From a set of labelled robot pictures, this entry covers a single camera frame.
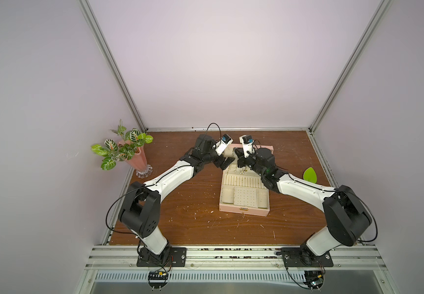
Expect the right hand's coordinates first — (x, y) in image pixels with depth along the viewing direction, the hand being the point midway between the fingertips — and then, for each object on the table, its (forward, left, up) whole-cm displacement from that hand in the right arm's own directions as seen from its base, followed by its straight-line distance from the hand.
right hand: (239, 143), depth 84 cm
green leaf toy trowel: (-3, -39, -23) cm, 46 cm away
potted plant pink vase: (-3, +53, -1) cm, 53 cm away
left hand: (-1, +6, -3) cm, 7 cm away
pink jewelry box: (-16, -1, -16) cm, 22 cm away
